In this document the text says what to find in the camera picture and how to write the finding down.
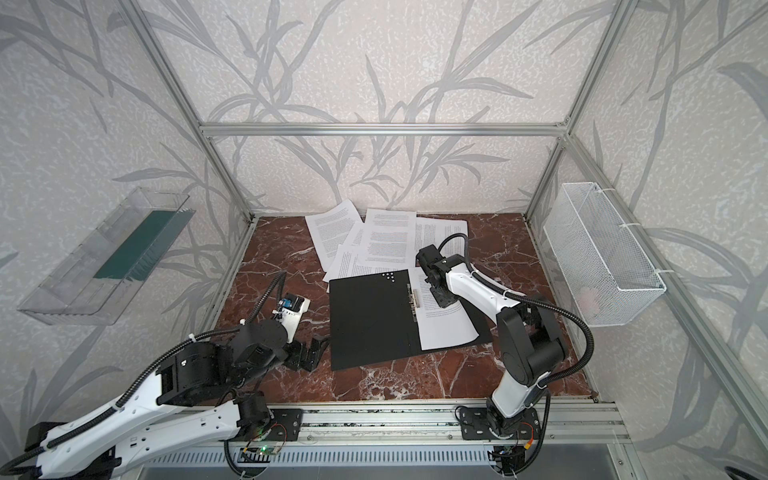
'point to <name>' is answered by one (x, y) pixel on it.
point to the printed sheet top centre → (389, 239)
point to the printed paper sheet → (439, 326)
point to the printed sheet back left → (330, 227)
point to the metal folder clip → (413, 298)
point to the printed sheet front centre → (349, 261)
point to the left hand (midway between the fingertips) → (321, 328)
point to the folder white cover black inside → (372, 321)
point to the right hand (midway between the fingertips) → (456, 284)
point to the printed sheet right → (433, 231)
